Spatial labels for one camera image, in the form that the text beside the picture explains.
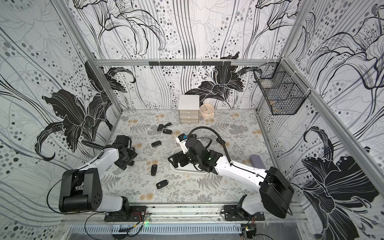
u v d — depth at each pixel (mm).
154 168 882
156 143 983
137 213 729
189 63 892
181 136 676
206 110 1154
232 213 718
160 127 1071
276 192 403
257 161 881
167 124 1101
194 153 601
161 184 811
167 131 1045
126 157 730
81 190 429
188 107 1018
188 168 677
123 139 717
